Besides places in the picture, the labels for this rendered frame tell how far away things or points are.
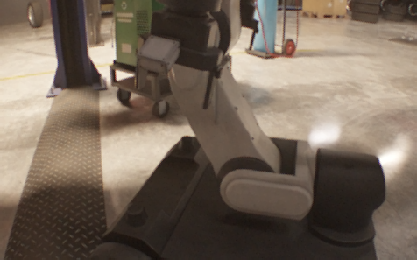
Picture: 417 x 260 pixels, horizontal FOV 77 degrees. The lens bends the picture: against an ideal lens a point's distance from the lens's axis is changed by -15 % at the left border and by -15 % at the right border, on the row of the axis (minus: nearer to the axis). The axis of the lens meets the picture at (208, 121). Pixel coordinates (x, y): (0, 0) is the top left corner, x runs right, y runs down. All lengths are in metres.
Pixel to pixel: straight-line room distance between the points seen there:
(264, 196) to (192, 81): 0.28
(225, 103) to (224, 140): 0.08
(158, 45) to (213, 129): 0.31
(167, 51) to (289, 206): 0.43
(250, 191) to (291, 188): 0.09
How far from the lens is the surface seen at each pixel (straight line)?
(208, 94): 0.43
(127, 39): 1.79
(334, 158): 0.71
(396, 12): 11.94
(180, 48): 0.41
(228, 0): 0.59
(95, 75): 2.43
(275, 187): 0.65
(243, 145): 0.66
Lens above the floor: 0.70
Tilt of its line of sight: 25 degrees down
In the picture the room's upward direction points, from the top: straight up
